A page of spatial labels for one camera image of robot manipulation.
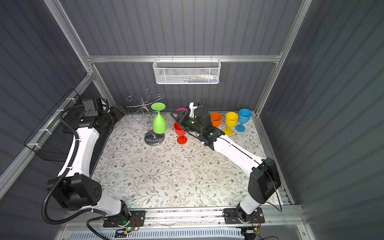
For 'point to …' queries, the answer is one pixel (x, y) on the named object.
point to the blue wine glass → (244, 116)
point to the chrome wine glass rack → (145, 110)
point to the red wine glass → (182, 139)
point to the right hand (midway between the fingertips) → (172, 117)
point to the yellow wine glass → (231, 120)
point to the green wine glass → (159, 122)
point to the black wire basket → (52, 141)
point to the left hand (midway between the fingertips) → (121, 112)
